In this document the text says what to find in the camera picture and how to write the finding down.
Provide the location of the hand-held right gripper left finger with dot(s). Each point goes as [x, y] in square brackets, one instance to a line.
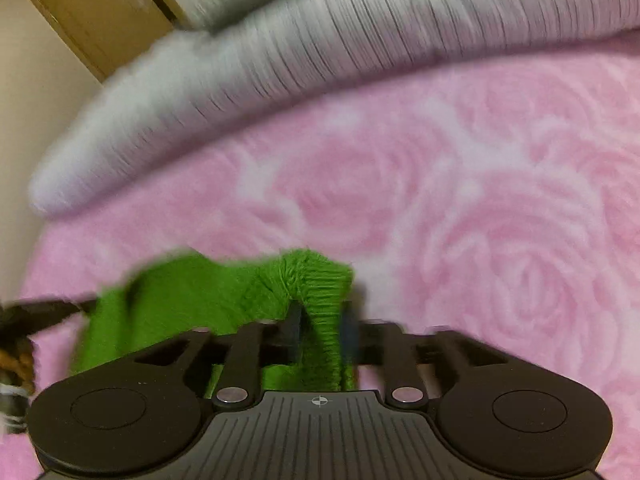
[295, 332]

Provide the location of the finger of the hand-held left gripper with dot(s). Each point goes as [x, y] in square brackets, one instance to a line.
[50, 310]

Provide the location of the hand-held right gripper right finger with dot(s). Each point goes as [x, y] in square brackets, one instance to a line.
[350, 335]

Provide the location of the green knit sweater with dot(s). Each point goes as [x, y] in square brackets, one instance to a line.
[200, 300]

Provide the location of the pink rose print blanket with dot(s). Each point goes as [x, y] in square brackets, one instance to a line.
[475, 210]

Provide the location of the grey striped duvet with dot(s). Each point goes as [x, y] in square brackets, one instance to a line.
[300, 60]

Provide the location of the brown wooden door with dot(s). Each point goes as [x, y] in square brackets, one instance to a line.
[110, 10]

